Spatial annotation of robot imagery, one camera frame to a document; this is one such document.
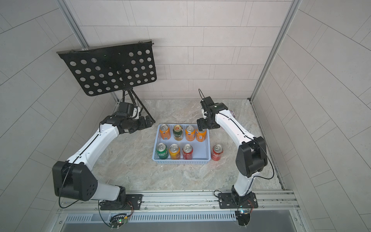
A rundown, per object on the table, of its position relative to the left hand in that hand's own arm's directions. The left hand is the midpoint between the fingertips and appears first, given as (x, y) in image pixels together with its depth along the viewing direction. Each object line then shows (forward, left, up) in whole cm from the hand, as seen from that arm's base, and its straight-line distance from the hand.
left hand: (150, 122), depth 84 cm
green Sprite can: (-15, -8, -6) cm, 18 cm away
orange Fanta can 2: (-4, -30, -7) cm, 31 cm away
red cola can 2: (-15, -39, -5) cm, 42 cm away
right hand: (0, -32, -3) cm, 32 cm away
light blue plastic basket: (-14, -31, -14) cm, 36 cm away
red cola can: (-15, -22, -5) cm, 27 cm away
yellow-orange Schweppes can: (-15, -15, -6) cm, 22 cm away
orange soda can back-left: (-3, -8, -6) cm, 11 cm away
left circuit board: (-45, +10, -17) cm, 49 cm away
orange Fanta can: (-4, -24, -6) cm, 25 cm away
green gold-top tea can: (-3, -16, -6) cm, 17 cm away
